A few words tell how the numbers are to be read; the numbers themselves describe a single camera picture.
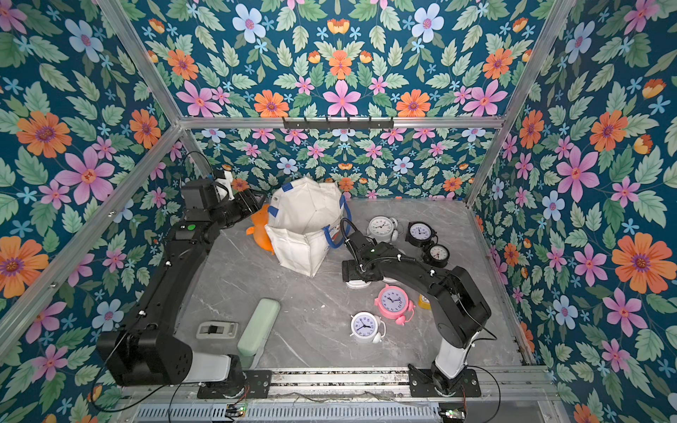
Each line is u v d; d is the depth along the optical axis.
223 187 0.61
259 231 1.02
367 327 0.82
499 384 0.76
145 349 0.39
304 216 1.06
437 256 0.98
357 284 0.86
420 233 1.05
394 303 0.87
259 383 0.73
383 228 1.04
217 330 0.81
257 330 0.80
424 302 0.88
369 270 0.64
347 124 0.92
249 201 0.68
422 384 0.73
